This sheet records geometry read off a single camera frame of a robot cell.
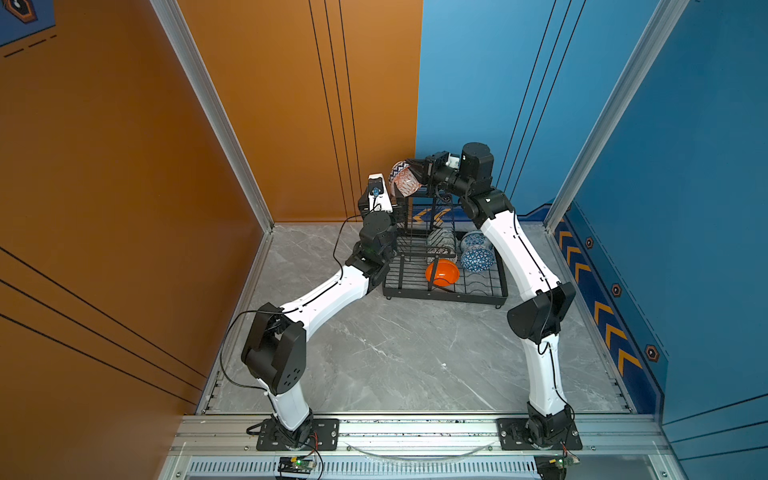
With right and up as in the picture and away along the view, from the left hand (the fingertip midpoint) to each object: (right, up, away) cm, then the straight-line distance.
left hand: (383, 184), depth 75 cm
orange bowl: (+20, -24, +24) cm, 40 cm away
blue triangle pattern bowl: (+32, -20, +30) cm, 49 cm away
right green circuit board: (+43, -66, -5) cm, 79 cm away
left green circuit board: (-21, -68, -4) cm, 71 cm away
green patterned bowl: (+16, -14, +9) cm, 24 cm away
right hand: (+5, +6, -2) cm, 8 cm away
